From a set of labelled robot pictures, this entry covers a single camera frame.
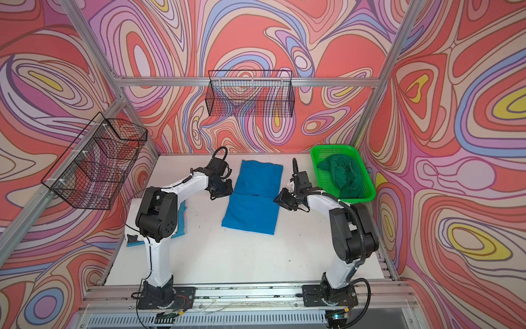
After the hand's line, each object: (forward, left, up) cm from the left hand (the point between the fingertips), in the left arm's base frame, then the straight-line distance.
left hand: (235, 190), depth 99 cm
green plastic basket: (+12, -47, -5) cm, 49 cm away
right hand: (-9, -21, +1) cm, 23 cm away
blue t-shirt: (-8, -8, -3) cm, 12 cm away
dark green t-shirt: (+9, -57, +1) cm, 58 cm away
